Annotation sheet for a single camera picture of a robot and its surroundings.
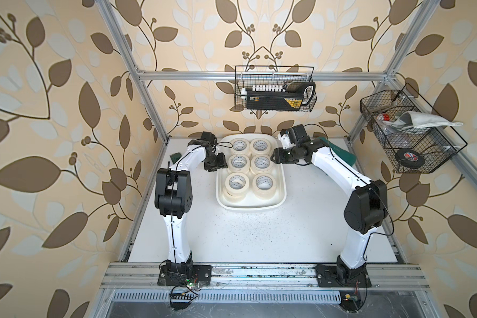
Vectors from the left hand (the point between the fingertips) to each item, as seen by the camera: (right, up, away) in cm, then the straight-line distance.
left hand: (226, 165), depth 97 cm
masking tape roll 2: (+18, +10, +14) cm, 25 cm away
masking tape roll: (+7, +10, +14) cm, 19 cm away
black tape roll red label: (+70, +3, -25) cm, 75 cm away
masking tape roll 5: (+19, -11, +1) cm, 22 cm away
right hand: (+24, +4, -7) cm, 25 cm away
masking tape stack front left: (+5, -11, -4) cm, 12 cm away
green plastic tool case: (+63, +6, +12) cm, 64 cm away
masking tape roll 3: (+18, +1, +8) cm, 20 cm away
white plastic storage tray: (+1, +8, -20) cm, 21 cm away
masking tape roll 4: (+6, +1, +8) cm, 10 cm away
